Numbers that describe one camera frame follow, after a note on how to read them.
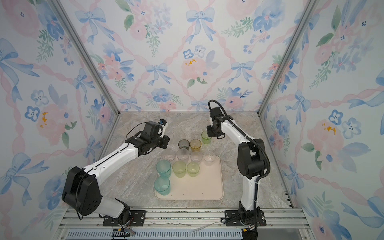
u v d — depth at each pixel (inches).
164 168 34.7
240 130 23.2
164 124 30.2
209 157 37.2
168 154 36.4
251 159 20.7
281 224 28.9
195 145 39.5
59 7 27.2
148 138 25.5
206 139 38.7
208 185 33.2
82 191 16.3
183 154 36.7
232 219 28.2
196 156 36.3
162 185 32.8
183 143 38.3
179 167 33.6
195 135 41.5
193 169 34.7
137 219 29.0
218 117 27.7
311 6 27.0
